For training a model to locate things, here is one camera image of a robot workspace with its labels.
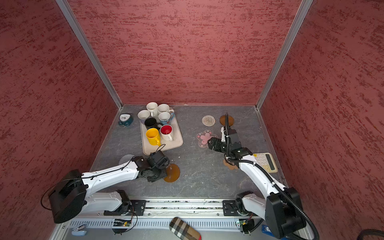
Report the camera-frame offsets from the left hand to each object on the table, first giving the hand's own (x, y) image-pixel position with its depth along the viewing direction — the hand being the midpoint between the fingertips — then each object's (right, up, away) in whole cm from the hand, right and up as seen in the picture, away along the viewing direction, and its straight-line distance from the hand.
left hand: (164, 177), depth 83 cm
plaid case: (+13, -17, -17) cm, 27 cm away
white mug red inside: (-3, +25, +18) cm, 31 cm away
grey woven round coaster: (-26, +8, +9) cm, 29 cm away
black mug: (-13, +31, +18) cm, 38 cm away
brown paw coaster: (+37, +8, -4) cm, 38 cm away
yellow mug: (-10, +22, +14) cm, 28 cm away
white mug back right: (-7, +42, +28) cm, 51 cm away
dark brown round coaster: (+39, +32, +30) cm, 59 cm away
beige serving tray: (+5, +18, +18) cm, 25 cm away
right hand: (+28, +18, +2) cm, 33 cm away
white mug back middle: (-14, +42, +26) cm, 51 cm away
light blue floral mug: (-5, +35, +21) cm, 41 cm away
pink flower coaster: (+24, +20, +19) cm, 36 cm away
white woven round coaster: (+28, +32, +28) cm, 51 cm away
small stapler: (-35, -18, -16) cm, 43 cm away
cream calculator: (+60, +9, +3) cm, 61 cm away
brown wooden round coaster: (+4, +1, +4) cm, 6 cm away
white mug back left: (-21, +37, +26) cm, 50 cm away
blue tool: (+51, -17, -16) cm, 56 cm away
